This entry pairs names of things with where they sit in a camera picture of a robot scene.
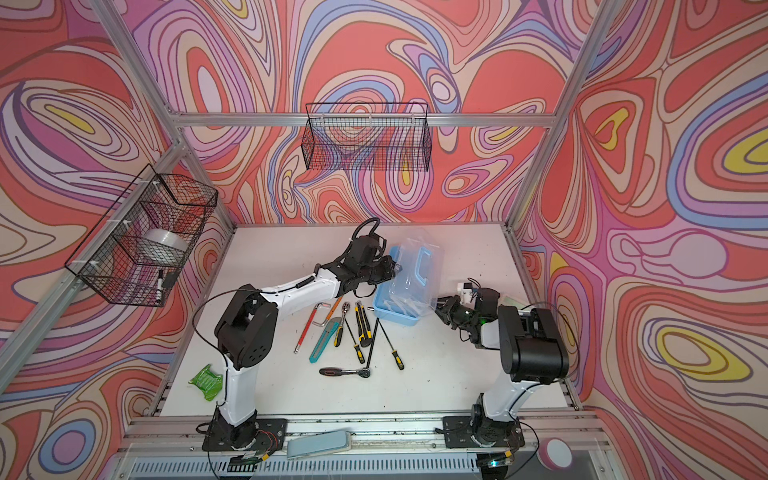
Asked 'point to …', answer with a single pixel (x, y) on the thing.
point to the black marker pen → (159, 286)
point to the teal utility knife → (324, 339)
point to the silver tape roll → (166, 237)
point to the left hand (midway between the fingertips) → (407, 266)
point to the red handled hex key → (308, 325)
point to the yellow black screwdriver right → (395, 354)
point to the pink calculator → (509, 301)
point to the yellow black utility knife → (364, 332)
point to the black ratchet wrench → (336, 372)
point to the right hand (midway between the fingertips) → (430, 307)
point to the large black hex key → (373, 336)
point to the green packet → (209, 382)
